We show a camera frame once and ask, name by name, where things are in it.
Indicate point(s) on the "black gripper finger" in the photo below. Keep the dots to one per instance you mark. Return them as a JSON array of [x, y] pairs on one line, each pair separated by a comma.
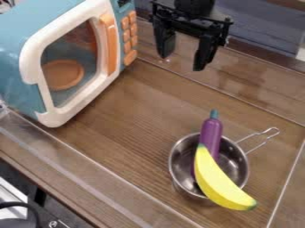
[[205, 52], [165, 37]]

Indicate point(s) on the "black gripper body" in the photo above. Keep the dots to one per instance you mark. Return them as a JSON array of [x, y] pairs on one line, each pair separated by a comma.
[[195, 17]]

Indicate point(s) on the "purple toy eggplant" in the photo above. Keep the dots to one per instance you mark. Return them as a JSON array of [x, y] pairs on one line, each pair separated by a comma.
[[212, 133]]

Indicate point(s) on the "silver pot with handle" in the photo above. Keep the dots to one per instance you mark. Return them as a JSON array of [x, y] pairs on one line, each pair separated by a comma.
[[234, 162]]

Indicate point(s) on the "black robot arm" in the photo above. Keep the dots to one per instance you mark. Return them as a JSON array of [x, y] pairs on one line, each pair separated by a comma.
[[195, 18]]

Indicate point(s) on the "blue toy microwave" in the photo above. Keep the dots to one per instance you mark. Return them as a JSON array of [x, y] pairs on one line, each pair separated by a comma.
[[65, 49]]

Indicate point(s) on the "yellow toy banana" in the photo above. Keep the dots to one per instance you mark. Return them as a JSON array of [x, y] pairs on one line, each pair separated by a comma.
[[216, 184]]

